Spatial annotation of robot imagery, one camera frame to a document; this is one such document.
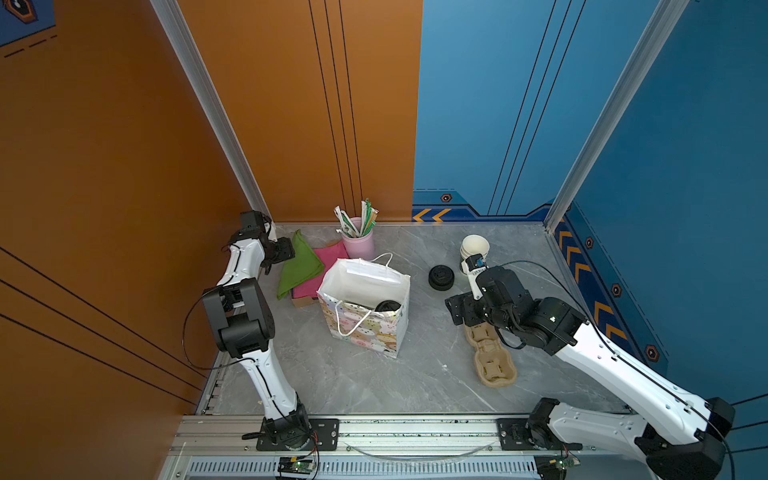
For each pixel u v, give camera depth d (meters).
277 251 0.85
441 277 0.99
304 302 0.93
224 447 0.73
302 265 0.99
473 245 0.99
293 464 0.71
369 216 0.96
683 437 0.38
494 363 0.83
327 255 1.06
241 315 0.54
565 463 0.70
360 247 1.03
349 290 0.87
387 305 0.79
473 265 0.61
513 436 0.72
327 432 0.74
